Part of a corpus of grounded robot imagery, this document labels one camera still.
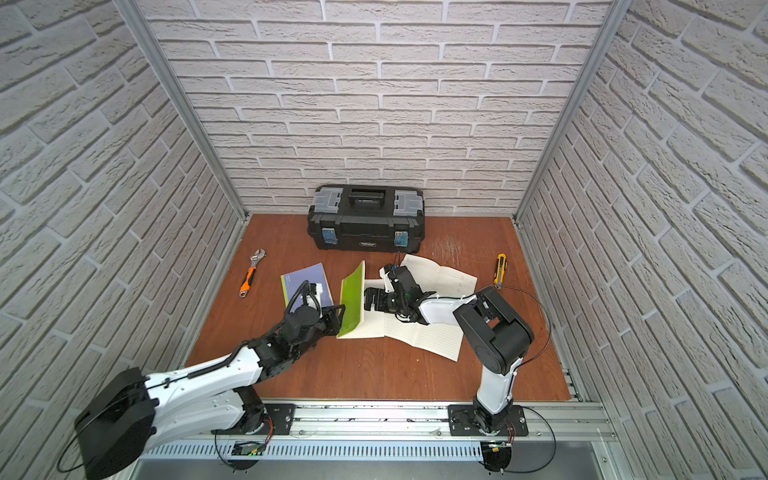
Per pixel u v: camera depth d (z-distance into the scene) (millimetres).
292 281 1001
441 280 1005
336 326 759
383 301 817
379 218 952
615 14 690
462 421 730
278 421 735
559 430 737
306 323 612
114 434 402
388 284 776
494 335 484
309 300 701
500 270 1027
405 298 739
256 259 1055
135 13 698
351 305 890
